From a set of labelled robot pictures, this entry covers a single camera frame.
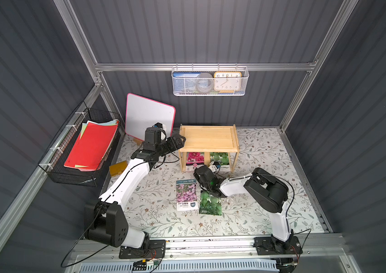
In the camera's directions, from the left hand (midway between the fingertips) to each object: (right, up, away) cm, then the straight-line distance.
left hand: (177, 140), depth 82 cm
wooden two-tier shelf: (+15, +1, +7) cm, 17 cm away
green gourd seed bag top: (+16, -33, +4) cm, 37 cm away
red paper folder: (-34, -2, -12) cm, 36 cm away
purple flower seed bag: (+4, -29, +7) cm, 30 cm away
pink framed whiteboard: (-24, +17, +21) cm, 36 cm away
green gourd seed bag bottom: (+26, -11, +20) cm, 35 cm away
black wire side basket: (-42, -9, -21) cm, 48 cm away
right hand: (+9, -15, +14) cm, 22 cm away
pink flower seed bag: (+8, -12, +18) cm, 23 cm away
